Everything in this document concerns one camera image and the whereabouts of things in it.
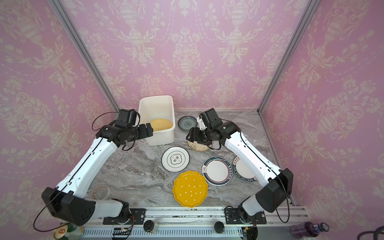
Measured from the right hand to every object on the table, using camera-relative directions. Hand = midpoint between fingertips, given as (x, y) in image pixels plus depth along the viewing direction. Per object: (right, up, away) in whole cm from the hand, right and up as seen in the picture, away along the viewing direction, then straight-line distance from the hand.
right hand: (191, 138), depth 74 cm
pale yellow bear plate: (-23, +7, +30) cm, 39 cm away
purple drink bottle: (+50, -38, -11) cm, 64 cm away
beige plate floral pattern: (+3, -8, +26) cm, 27 cm away
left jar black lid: (-18, -36, -11) cm, 42 cm away
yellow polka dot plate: (-1, -29, +8) cm, 30 cm away
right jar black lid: (+13, -40, -7) cm, 42 cm away
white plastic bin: (-26, +17, +38) cm, 49 cm away
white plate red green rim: (+15, -21, +14) cm, 29 cm away
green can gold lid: (-51, -38, -12) cm, 65 cm away
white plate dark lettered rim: (+29, -20, +12) cm, 38 cm away
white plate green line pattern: (-11, -15, +20) cm, 27 cm away
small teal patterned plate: (-5, +8, +39) cm, 40 cm away
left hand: (-23, +3, +4) cm, 24 cm away
